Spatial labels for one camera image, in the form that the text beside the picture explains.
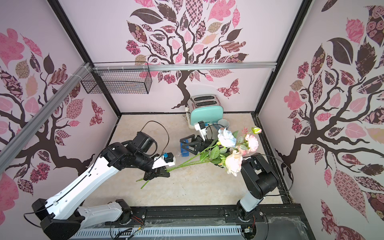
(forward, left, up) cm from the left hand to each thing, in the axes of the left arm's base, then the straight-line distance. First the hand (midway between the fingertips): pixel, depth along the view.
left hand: (165, 176), depth 65 cm
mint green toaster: (+50, -21, -5) cm, 54 cm away
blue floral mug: (+45, -35, -16) cm, 59 cm away
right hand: (+11, -8, +7) cm, 15 cm away
